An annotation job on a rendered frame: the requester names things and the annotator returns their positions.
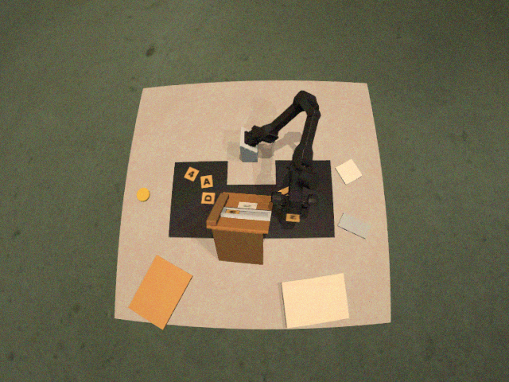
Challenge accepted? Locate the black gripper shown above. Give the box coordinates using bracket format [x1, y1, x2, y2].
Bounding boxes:
[271, 182, 318, 219]

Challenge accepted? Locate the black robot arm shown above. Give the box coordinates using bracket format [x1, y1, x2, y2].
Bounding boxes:
[244, 91, 321, 208]

